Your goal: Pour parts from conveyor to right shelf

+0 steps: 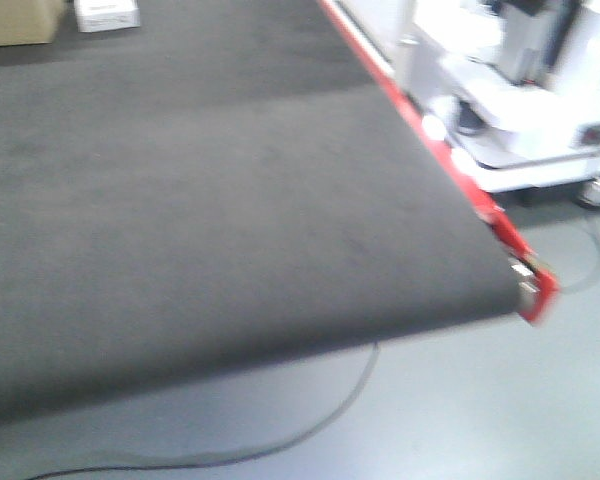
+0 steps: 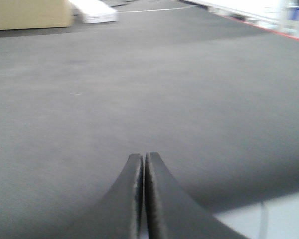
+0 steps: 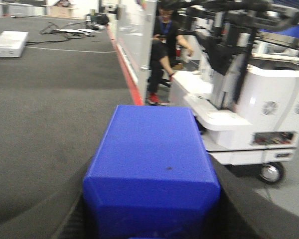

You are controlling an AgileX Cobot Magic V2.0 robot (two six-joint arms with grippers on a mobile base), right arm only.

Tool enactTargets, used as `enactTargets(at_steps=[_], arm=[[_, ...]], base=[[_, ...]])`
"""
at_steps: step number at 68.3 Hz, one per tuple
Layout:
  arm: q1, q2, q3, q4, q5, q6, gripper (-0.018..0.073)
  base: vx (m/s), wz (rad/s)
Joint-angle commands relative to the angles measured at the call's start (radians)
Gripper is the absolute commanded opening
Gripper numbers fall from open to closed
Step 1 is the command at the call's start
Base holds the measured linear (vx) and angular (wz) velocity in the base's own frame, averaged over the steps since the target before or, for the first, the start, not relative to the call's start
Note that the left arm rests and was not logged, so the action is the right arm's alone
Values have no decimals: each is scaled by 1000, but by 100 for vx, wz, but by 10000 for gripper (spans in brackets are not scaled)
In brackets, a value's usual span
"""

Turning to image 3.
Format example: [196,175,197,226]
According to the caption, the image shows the white mobile robot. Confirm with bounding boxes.
[169,0,299,185]

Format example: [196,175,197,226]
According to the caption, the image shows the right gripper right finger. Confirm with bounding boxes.
[206,153,299,239]

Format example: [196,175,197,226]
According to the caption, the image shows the white flat long box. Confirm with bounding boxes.
[0,31,29,58]

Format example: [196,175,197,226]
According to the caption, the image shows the open cardboard box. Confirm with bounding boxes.
[46,0,78,18]

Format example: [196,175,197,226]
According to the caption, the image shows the white framed partition panel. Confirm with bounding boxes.
[107,0,158,105]

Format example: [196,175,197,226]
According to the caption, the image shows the conveyor with dark grey belt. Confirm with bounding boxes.
[0,14,145,239]

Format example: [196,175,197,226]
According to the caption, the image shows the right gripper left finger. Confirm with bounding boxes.
[0,159,98,239]

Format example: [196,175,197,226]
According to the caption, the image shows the blue plastic box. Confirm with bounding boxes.
[82,104,221,239]

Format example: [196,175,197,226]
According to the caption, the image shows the white printer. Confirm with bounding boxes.
[7,2,44,17]

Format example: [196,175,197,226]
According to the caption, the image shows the person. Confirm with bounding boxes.
[146,0,195,105]

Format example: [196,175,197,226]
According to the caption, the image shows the white paper sheets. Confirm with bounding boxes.
[56,27,97,34]

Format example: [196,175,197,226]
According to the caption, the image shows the black cable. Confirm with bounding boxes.
[24,21,95,47]

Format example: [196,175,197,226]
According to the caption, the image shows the black bag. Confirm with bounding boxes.
[86,13,110,26]

